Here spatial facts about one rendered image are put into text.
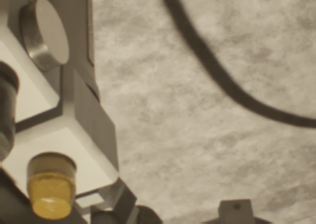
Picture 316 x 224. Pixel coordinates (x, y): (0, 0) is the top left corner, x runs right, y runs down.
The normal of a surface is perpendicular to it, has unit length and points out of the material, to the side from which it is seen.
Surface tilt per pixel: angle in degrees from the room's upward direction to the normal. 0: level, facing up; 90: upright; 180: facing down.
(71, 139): 0
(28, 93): 0
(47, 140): 0
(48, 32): 90
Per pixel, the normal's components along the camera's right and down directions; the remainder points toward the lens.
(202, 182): 0.11, 0.73
